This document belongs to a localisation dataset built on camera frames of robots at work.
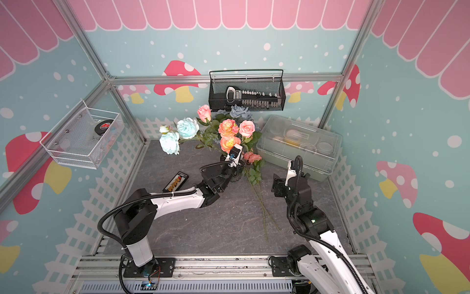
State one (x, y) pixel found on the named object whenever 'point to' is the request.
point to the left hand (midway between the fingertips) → (243, 148)
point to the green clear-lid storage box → (284, 139)
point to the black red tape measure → (101, 127)
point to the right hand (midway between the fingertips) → (281, 175)
